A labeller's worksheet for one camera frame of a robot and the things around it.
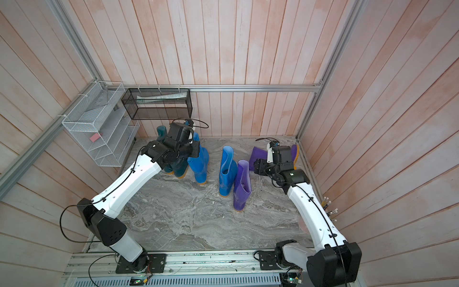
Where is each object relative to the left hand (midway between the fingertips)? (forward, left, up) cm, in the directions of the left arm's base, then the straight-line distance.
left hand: (196, 147), depth 78 cm
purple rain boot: (-17, -20, -3) cm, 26 cm away
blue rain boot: (-12, -14, -2) cm, 18 cm away
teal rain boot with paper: (+12, +19, -3) cm, 23 cm away
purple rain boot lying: (+18, -34, -25) cm, 46 cm away
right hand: (-3, -29, -6) cm, 30 cm away
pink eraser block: (+7, +49, 0) cm, 49 cm away
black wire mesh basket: (+38, +27, -3) cm, 47 cm away
